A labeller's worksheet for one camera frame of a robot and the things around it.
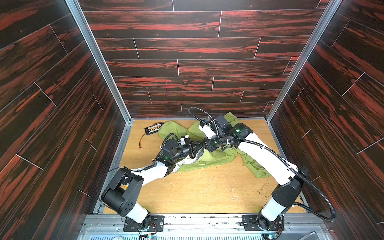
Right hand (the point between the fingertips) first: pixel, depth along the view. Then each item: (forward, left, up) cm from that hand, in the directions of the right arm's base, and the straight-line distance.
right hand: (208, 142), depth 77 cm
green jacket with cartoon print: (-2, -1, -13) cm, 13 cm away
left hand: (-2, +1, +2) cm, 3 cm away
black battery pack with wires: (+26, +41, -21) cm, 53 cm away
